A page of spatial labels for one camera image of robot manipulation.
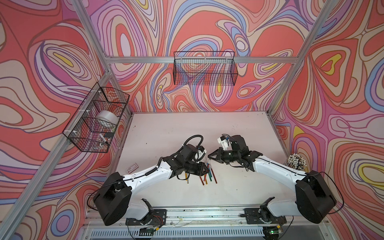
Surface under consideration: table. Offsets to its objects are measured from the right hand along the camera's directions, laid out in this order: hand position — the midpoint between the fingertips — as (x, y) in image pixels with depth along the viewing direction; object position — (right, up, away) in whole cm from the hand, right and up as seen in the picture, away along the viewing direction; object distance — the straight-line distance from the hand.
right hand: (209, 160), depth 80 cm
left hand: (0, -6, -4) cm, 7 cm away
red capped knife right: (+4, -11, +6) cm, 13 cm away
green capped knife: (+1, -11, +6) cm, 13 cm away
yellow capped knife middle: (-1, -14, +4) cm, 14 cm away
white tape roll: (-52, +23, -8) cm, 57 cm away
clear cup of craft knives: (+42, +1, -7) cm, 43 cm away
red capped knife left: (-3, -14, +4) cm, 15 cm away
